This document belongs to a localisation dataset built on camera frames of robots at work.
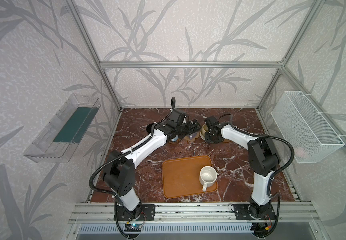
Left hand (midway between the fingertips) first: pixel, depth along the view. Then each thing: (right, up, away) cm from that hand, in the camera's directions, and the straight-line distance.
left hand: (199, 125), depth 82 cm
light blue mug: (-14, -10, +19) cm, 26 cm away
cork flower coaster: (-6, -9, +16) cm, 19 cm away
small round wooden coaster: (-16, -12, +17) cm, 27 cm away
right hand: (+9, -8, +17) cm, 21 cm away
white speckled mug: (+6, -29, +3) cm, 30 cm away
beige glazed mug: (+3, -2, -2) cm, 4 cm away
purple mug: (-3, -7, +14) cm, 16 cm away
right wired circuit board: (+28, -49, -12) cm, 58 cm away
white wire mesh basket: (+44, -4, -21) cm, 49 cm away
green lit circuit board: (-33, -49, -10) cm, 60 cm away
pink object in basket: (+48, -13, -9) cm, 51 cm away
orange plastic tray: (-10, -30, +3) cm, 32 cm away
